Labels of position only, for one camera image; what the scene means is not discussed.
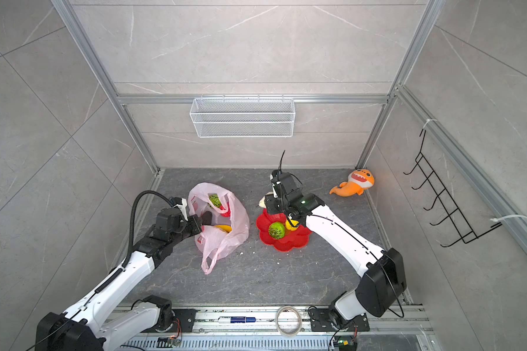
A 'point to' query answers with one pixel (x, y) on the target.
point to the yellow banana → (228, 228)
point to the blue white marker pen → (236, 319)
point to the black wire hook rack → (454, 213)
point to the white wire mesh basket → (242, 118)
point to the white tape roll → (286, 334)
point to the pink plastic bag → (230, 221)
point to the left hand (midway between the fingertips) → (204, 215)
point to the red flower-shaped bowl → (297, 238)
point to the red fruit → (228, 213)
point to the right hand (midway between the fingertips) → (273, 200)
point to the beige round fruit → (262, 202)
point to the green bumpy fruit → (277, 230)
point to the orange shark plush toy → (358, 180)
